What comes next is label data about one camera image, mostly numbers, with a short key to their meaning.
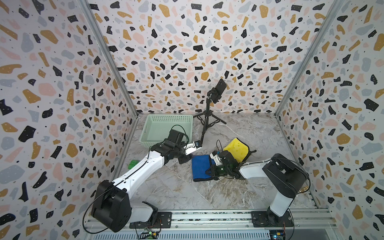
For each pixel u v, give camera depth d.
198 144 0.70
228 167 0.74
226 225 0.73
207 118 1.06
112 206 0.40
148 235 0.71
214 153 0.88
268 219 0.66
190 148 0.71
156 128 1.13
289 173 0.52
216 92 0.89
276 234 0.72
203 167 0.92
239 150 1.00
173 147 0.62
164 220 0.73
